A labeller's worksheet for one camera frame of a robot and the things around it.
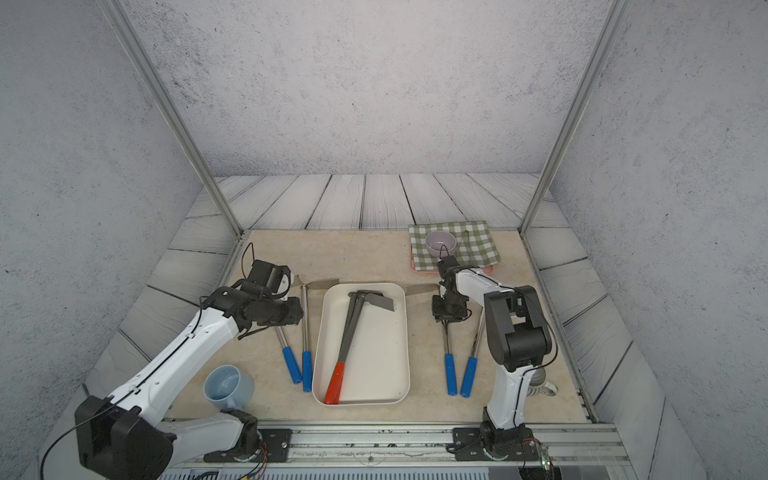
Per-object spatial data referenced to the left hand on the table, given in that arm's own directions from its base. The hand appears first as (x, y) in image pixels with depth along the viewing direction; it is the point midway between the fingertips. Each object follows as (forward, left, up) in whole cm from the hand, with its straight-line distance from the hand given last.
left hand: (303, 313), depth 80 cm
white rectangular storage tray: (-9, -19, -15) cm, 26 cm away
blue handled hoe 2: (-14, -44, -14) cm, 48 cm away
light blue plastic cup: (-14, +20, -14) cm, 28 cm away
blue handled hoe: (-8, -40, -15) cm, 43 cm away
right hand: (+6, -40, -14) cm, 42 cm away
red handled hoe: (+11, -12, -12) cm, 20 cm away
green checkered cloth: (+35, -56, -14) cm, 68 cm away
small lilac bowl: (+39, -41, -13) cm, 58 cm away
